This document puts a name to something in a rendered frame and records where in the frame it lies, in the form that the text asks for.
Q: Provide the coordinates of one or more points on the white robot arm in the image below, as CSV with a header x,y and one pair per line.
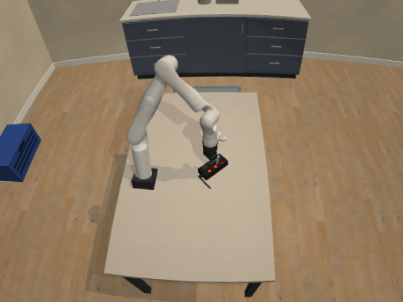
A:
x,y
137,135

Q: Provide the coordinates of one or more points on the black power strip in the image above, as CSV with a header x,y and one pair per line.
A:
x,y
210,168

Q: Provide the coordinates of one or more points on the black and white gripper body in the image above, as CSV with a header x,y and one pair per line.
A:
x,y
210,146

